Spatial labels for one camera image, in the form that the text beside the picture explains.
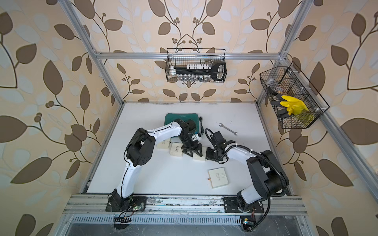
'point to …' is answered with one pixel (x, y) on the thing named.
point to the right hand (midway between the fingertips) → (207, 157)
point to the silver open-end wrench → (222, 125)
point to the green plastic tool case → (169, 117)
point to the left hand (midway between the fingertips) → (196, 153)
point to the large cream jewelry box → (218, 177)
